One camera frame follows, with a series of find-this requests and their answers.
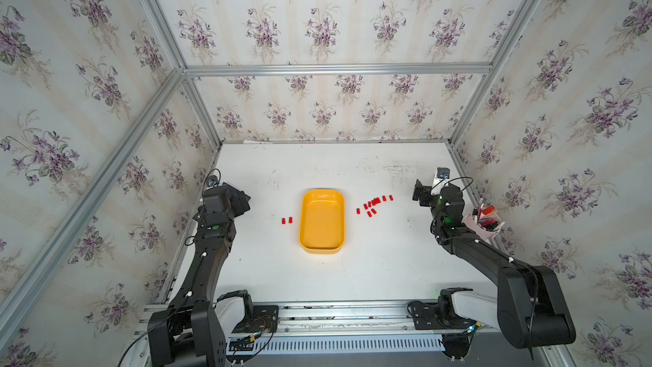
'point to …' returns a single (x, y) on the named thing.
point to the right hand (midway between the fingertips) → (434, 181)
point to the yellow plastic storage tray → (323, 221)
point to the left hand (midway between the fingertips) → (228, 196)
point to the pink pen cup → (485, 221)
